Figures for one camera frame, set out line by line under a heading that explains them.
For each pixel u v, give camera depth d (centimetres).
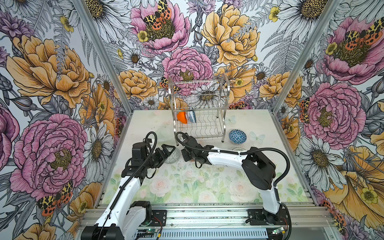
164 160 71
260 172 51
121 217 45
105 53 88
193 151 70
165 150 72
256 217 74
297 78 100
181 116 102
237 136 105
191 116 102
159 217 74
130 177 53
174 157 94
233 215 76
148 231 71
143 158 62
